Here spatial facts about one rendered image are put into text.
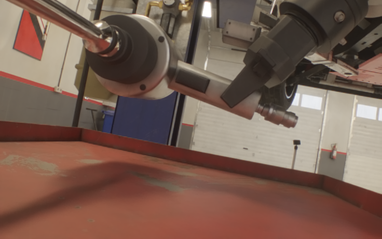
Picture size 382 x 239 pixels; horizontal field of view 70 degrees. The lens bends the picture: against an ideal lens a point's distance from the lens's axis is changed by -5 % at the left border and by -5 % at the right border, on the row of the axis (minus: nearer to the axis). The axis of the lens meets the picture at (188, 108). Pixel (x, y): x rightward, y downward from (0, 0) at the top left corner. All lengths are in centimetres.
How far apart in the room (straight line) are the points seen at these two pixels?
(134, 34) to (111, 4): 86
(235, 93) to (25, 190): 24
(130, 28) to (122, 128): 71
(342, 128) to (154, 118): 992
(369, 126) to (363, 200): 1074
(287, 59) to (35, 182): 26
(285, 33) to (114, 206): 26
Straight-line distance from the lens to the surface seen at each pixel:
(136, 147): 53
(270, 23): 149
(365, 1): 40
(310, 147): 1036
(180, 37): 99
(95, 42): 24
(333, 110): 1062
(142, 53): 28
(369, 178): 1119
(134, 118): 97
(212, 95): 35
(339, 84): 341
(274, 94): 253
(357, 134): 1096
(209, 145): 989
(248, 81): 35
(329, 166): 1054
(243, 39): 38
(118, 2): 114
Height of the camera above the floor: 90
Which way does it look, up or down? 5 degrees up
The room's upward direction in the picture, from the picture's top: 11 degrees clockwise
